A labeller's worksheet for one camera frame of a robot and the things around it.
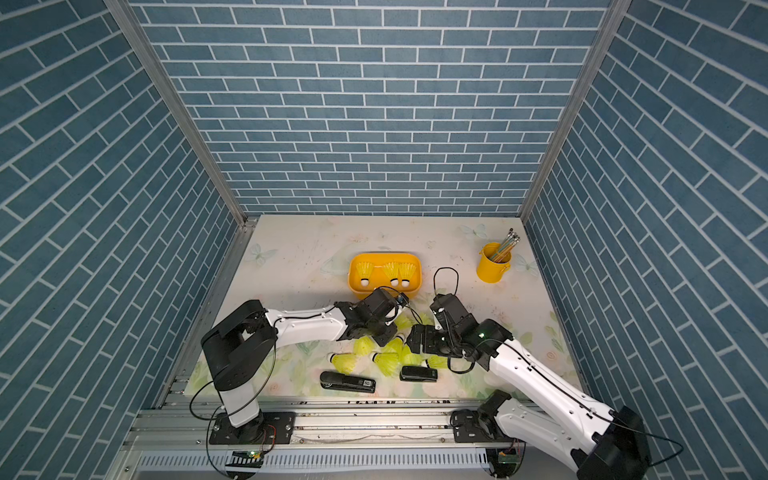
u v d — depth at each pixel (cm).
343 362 83
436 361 81
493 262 96
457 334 59
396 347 85
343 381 77
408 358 85
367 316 70
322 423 76
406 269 101
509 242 94
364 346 87
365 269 100
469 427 74
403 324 88
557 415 44
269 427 72
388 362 83
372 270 102
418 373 84
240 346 48
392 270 101
